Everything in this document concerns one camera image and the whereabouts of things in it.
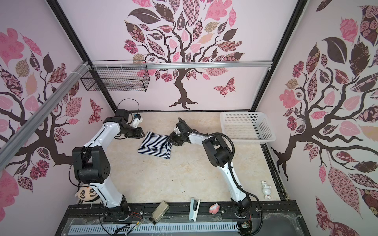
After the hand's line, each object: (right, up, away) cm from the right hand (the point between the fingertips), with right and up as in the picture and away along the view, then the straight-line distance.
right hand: (167, 139), depth 100 cm
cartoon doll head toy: (-36, -25, -27) cm, 52 cm away
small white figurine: (+58, -26, -21) cm, 67 cm away
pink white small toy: (+28, -32, -29) cm, 51 cm away
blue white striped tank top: (-8, -3, -1) cm, 9 cm away
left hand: (-14, +2, -9) cm, 17 cm away
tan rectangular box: (+1, -34, -29) cm, 44 cm away
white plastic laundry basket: (+65, +8, +10) cm, 66 cm away
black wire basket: (-30, +43, -5) cm, 53 cm away
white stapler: (+18, -31, -26) cm, 45 cm away
